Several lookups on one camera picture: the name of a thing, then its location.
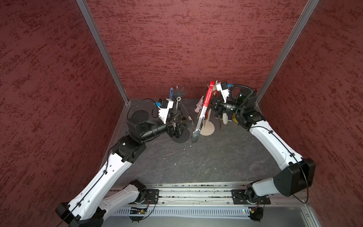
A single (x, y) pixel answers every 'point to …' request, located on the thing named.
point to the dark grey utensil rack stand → (183, 120)
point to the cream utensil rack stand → (208, 127)
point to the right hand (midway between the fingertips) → (202, 104)
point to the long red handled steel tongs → (198, 127)
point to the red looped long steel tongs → (220, 121)
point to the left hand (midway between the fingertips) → (183, 120)
